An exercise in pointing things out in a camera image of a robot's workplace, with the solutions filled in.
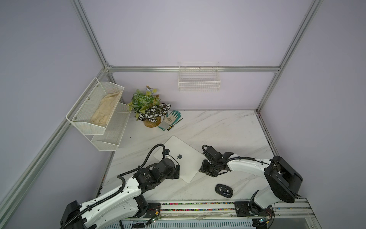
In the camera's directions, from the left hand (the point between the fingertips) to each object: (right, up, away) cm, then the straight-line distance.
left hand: (171, 169), depth 79 cm
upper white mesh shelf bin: (-44, +32, -1) cm, 55 cm away
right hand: (+19, -5, +7) cm, 21 cm away
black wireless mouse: (+30, -12, -1) cm, 32 cm away
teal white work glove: (-5, +29, +34) cm, 45 cm away
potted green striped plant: (-16, +35, +8) cm, 39 cm away
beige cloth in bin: (-38, +31, -2) cm, 49 cm away
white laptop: (+10, +2, +12) cm, 16 cm away
